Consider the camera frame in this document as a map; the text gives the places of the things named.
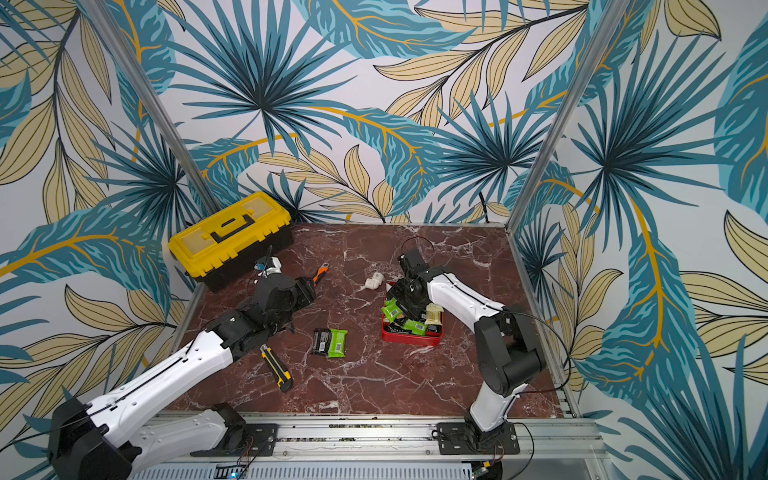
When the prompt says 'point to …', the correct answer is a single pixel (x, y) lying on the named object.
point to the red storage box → (428, 339)
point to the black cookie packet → (322, 337)
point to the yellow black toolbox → (221, 252)
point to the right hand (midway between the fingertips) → (392, 301)
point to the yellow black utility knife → (282, 376)
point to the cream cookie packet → (433, 314)
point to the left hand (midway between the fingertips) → (305, 287)
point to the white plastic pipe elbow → (374, 282)
